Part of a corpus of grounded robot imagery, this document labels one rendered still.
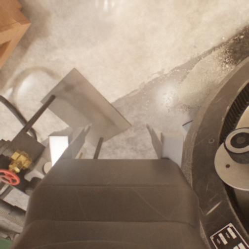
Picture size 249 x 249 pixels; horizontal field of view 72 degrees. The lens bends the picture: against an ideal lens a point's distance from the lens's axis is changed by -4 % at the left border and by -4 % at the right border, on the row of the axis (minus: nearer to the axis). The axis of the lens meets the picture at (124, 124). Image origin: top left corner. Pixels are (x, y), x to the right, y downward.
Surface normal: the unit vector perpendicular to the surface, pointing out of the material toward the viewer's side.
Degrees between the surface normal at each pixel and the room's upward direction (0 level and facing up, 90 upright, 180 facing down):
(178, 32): 0
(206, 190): 90
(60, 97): 0
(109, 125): 0
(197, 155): 90
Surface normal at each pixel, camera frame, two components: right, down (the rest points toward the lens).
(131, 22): -0.11, 0.62
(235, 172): -0.65, -0.64
